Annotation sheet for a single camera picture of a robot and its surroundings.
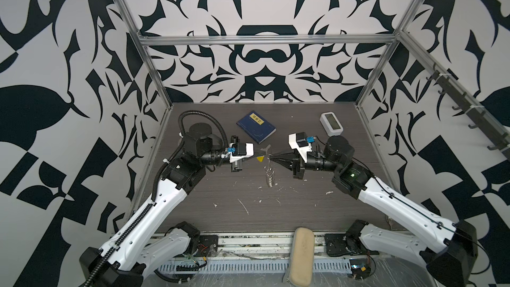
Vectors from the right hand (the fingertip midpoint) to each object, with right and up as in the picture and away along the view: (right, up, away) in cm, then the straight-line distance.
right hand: (274, 157), depth 61 cm
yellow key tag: (-4, -1, +2) cm, 5 cm away
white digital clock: (+34, +10, +45) cm, 57 cm away
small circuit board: (+31, -41, +10) cm, 53 cm away
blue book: (-5, +8, +49) cm, 50 cm away
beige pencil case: (+10, -39, +7) cm, 40 cm away
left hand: (-3, +4, -1) cm, 5 cm away
